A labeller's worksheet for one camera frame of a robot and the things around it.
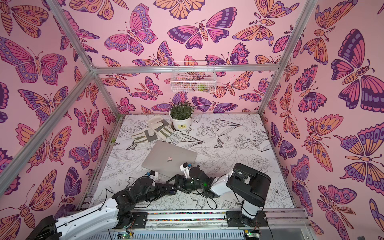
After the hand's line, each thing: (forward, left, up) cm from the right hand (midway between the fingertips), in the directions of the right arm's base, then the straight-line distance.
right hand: (170, 185), depth 78 cm
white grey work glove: (+48, +16, -5) cm, 50 cm away
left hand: (-1, 0, -4) cm, 4 cm away
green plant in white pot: (+42, -3, +11) cm, 44 cm away
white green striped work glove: (+36, +22, -6) cm, 43 cm away
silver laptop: (+18, +6, -7) cm, 20 cm away
